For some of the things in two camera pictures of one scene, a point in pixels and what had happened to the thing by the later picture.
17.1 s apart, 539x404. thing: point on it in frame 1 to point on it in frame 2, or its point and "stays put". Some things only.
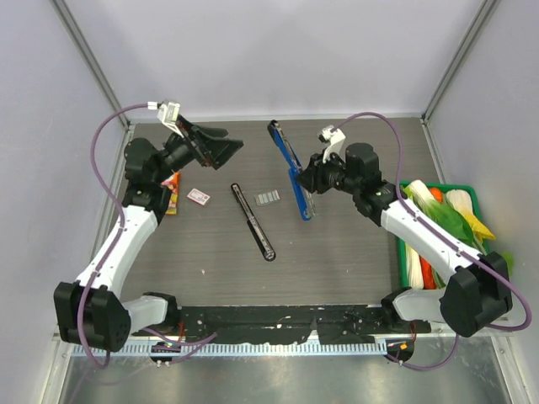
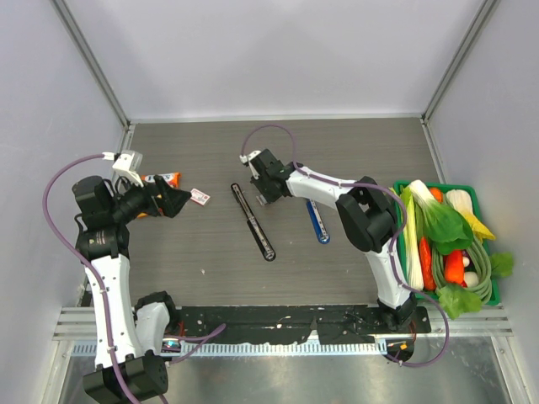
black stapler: x=253 y=225 stays put
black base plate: x=299 y=323 stays put
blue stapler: x=304 y=199 to x=321 y=230
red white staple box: x=200 y=197 stays put
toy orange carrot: x=429 y=279 stays put
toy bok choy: x=446 y=216 stays put
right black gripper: x=312 y=178 to x=270 y=198
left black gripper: x=208 y=149 to x=172 y=199
